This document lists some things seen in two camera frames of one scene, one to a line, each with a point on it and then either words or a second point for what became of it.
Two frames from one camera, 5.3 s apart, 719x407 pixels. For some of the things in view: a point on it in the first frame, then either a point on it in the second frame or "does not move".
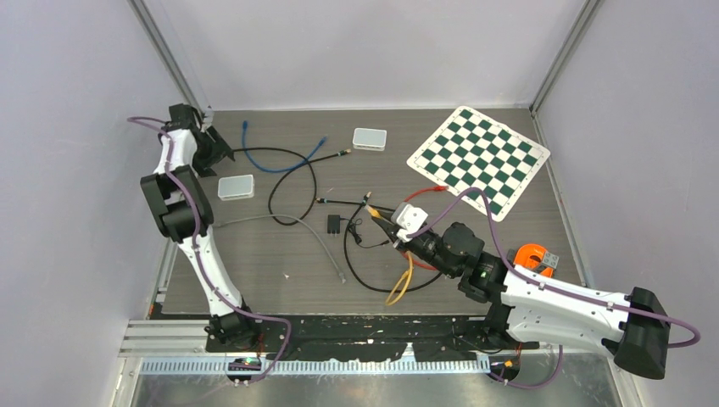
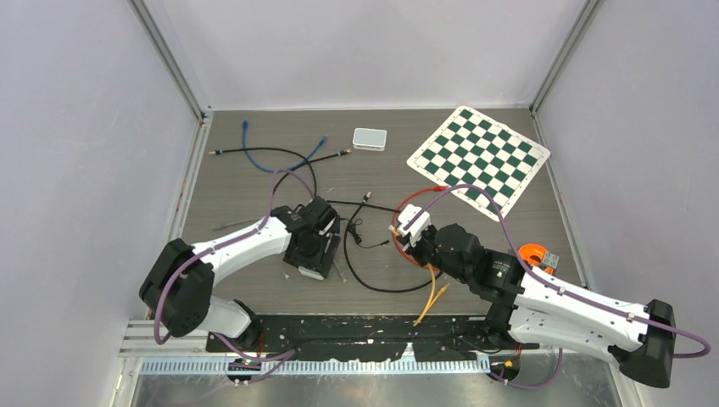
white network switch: (369, 139) does not move
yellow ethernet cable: (403, 283) to (432, 298)
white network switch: (236, 187) to (309, 273)
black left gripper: (220, 151) to (320, 261)
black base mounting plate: (339, 337) does not move
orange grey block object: (549, 259) does not move
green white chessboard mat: (472, 151) does not move
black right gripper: (401, 245) does not move
